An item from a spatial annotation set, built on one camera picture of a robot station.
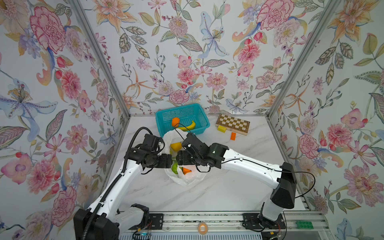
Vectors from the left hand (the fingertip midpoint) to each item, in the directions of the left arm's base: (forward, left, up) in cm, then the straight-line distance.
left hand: (168, 162), depth 78 cm
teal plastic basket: (+47, -9, -13) cm, 50 cm away
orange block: (+28, -42, -15) cm, 53 cm away
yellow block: (+34, -35, -14) cm, 51 cm away
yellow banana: (+36, -12, -14) cm, 41 cm away
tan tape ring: (-28, -19, -16) cm, 37 cm away
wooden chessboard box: (+38, -45, -14) cm, 60 cm away
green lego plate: (-27, -66, -14) cm, 73 cm away
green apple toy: (+2, -2, -10) cm, 10 cm away
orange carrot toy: (0, -9, -10) cm, 13 cm away
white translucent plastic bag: (-4, -10, -7) cm, 13 cm away
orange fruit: (+39, -1, -10) cm, 40 cm away
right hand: (0, -7, +4) cm, 8 cm away
